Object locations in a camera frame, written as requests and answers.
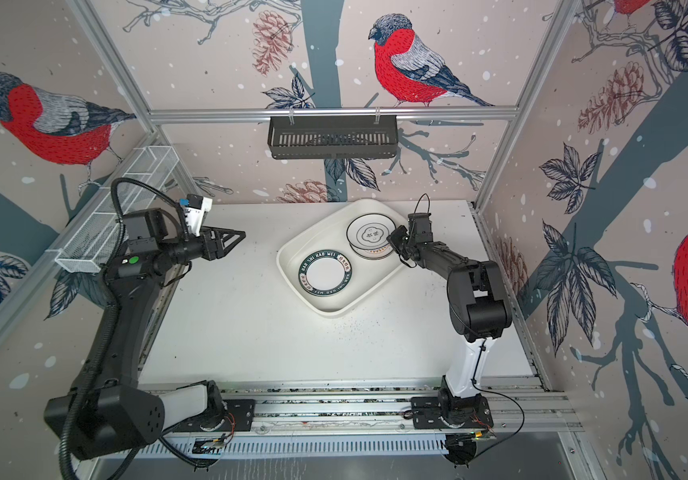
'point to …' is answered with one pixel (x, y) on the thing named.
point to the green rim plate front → (325, 273)
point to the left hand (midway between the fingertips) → (234, 233)
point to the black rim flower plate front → (368, 235)
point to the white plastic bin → (368, 275)
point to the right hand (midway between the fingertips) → (387, 237)
